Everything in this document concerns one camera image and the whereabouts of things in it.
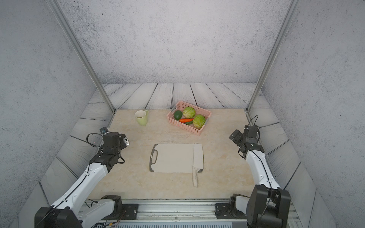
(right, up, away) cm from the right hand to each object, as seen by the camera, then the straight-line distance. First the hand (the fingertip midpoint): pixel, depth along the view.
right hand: (240, 136), depth 85 cm
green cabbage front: (-23, +9, +19) cm, 31 cm away
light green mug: (-64, +12, +20) cm, 68 cm away
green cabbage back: (-30, +16, +26) cm, 43 cm away
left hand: (-71, -1, -2) cm, 71 cm away
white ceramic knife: (-24, -16, +6) cm, 30 cm away
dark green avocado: (-39, +14, +29) cm, 50 cm away
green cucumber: (-30, +7, +24) cm, 39 cm away
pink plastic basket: (-37, +22, +34) cm, 55 cm away
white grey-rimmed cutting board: (-41, -15, +8) cm, 45 cm away
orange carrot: (-35, +9, +26) cm, 44 cm away
